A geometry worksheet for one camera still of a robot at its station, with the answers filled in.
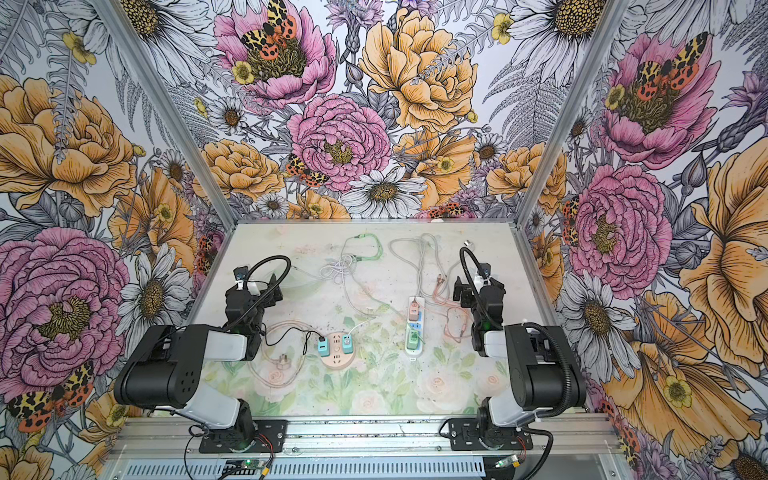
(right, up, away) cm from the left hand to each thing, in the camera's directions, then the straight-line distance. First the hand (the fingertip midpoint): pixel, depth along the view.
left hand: (261, 285), depth 93 cm
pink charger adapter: (+47, -7, -4) cm, 47 cm away
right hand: (+65, 0, +1) cm, 65 cm away
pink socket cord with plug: (+10, -20, -8) cm, 24 cm away
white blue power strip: (+48, -12, -2) cm, 50 cm away
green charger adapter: (+46, -14, -10) cm, 49 cm away
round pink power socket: (+25, -19, -9) cm, 33 cm away
